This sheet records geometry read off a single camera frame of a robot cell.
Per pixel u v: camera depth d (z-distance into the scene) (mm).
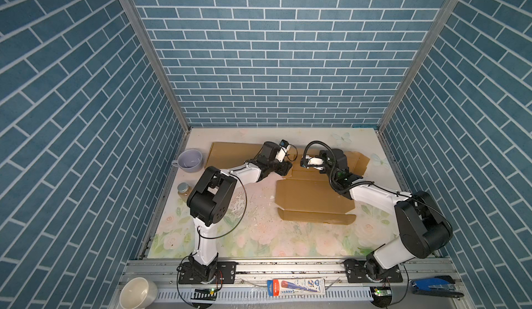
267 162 771
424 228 450
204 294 722
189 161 1019
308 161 801
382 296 735
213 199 513
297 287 706
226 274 737
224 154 1040
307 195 969
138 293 678
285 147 869
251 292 706
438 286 692
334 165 675
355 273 735
